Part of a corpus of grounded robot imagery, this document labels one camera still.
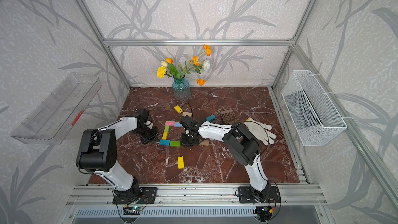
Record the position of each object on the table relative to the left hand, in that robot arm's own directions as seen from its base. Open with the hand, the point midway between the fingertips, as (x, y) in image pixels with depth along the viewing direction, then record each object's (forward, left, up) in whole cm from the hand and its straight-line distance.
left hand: (159, 138), depth 92 cm
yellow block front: (-15, -15, 0) cm, 21 cm away
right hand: (-4, -14, 0) cm, 14 cm away
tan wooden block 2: (-3, -27, 0) cm, 28 cm away
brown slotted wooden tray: (+16, -43, -1) cm, 46 cm away
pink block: (+10, -4, -1) cm, 11 cm away
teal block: (+14, -31, 0) cm, 34 cm away
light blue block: (+10, -9, -2) cm, 14 cm away
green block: (-3, -9, -2) cm, 10 cm away
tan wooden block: (+19, -13, -1) cm, 23 cm away
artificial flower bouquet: (+37, -3, +22) cm, 43 cm away
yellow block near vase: (+23, -8, -2) cm, 24 cm away
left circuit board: (-35, +9, -4) cm, 37 cm away
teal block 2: (-2, -3, -1) cm, 4 cm away
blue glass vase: (+32, -11, +9) cm, 35 cm away
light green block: (+7, -3, -1) cm, 7 cm away
